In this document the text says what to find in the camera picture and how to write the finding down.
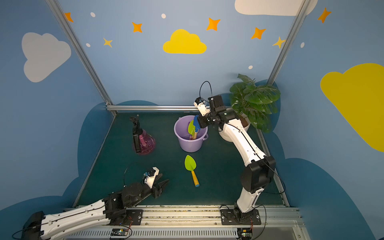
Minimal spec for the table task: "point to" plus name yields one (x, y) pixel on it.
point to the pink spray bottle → (143, 142)
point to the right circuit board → (245, 233)
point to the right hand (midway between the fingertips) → (200, 117)
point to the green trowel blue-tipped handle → (190, 165)
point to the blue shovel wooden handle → (197, 125)
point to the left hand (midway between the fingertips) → (165, 176)
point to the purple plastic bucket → (180, 128)
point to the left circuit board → (119, 232)
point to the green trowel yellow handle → (191, 128)
